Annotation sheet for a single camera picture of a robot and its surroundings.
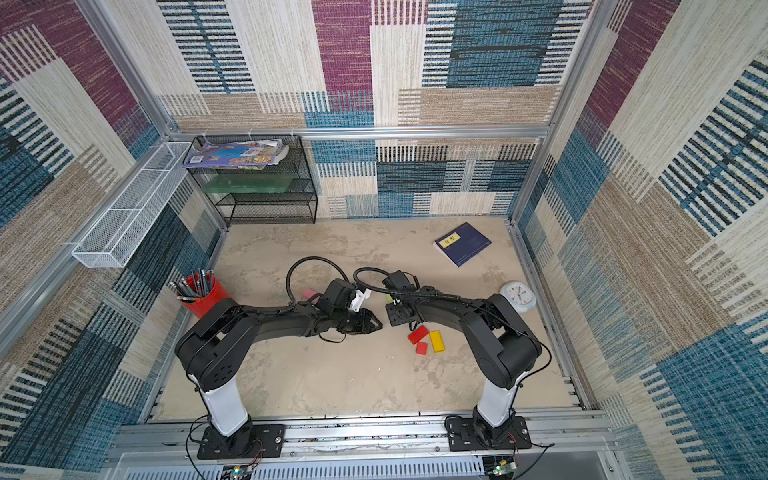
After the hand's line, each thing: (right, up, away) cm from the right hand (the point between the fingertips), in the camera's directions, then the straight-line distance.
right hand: (405, 315), depth 95 cm
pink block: (-31, +6, +4) cm, 32 cm away
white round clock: (+37, +6, +1) cm, 37 cm away
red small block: (+4, -8, -8) cm, 12 cm away
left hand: (-7, -2, -5) cm, 9 cm away
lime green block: (-5, +8, -17) cm, 20 cm away
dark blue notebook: (+22, +23, +17) cm, 36 cm away
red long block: (+3, -5, -3) cm, 7 cm away
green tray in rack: (-50, +42, +2) cm, 66 cm away
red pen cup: (-60, +9, -7) cm, 61 cm away
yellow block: (+9, -6, -6) cm, 13 cm away
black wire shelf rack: (-41, +38, +24) cm, 61 cm away
